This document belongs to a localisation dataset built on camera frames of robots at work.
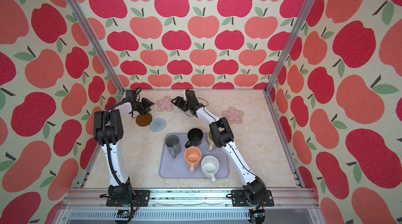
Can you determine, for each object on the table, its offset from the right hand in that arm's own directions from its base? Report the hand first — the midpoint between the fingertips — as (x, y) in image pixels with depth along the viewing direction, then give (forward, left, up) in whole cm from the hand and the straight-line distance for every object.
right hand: (175, 101), depth 109 cm
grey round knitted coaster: (-18, +8, -4) cm, 20 cm away
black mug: (-27, -18, +2) cm, 32 cm away
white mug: (-41, -27, -5) cm, 50 cm away
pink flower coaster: (0, +8, -3) cm, 9 cm away
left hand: (-4, +14, -1) cm, 14 cm away
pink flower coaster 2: (-4, -41, -6) cm, 42 cm away
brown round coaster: (-15, +19, -5) cm, 25 cm away
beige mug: (-30, -27, +2) cm, 40 cm away
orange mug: (-37, -18, -3) cm, 41 cm away
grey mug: (-31, -5, -3) cm, 32 cm away
